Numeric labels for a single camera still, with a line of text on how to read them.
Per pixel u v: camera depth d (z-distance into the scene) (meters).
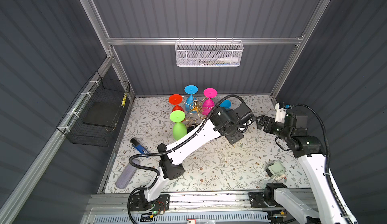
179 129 0.75
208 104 0.87
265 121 0.64
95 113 0.72
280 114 0.63
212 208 0.73
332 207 0.38
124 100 0.83
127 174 0.80
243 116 0.51
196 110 0.75
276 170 0.79
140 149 0.89
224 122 0.45
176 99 0.79
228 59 0.93
